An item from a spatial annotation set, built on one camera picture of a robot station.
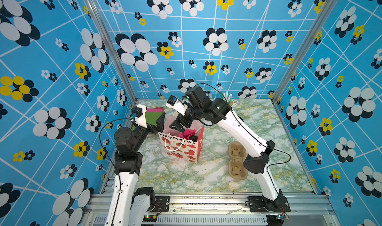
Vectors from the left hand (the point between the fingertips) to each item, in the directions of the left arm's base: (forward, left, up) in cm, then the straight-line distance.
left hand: (156, 109), depth 65 cm
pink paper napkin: (-1, -13, -19) cm, 23 cm away
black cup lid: (-3, -17, -21) cm, 27 cm away
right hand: (+1, -9, -6) cm, 10 cm away
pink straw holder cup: (+19, -40, -15) cm, 47 cm away
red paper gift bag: (-9, -15, -22) cm, 28 cm away
